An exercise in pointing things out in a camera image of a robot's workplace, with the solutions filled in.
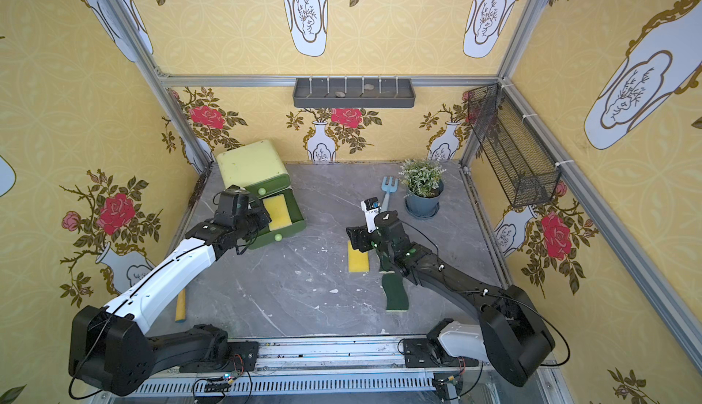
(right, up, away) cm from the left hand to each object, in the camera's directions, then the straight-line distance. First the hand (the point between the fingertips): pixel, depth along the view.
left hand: (274, 211), depth 85 cm
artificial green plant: (+48, +11, +7) cm, 49 cm away
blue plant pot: (+49, 0, +13) cm, 51 cm away
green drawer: (-3, +8, +4) cm, 9 cm away
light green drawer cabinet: (-8, +14, +6) cm, 17 cm away
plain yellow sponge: (+1, 0, +1) cm, 2 cm away
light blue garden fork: (+38, +7, +25) cm, 46 cm away
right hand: (+25, -5, -1) cm, 26 cm away
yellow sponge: (+26, -17, +5) cm, 31 cm away
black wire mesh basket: (+77, +12, -1) cm, 78 cm away
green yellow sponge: (+38, -25, -1) cm, 45 cm away
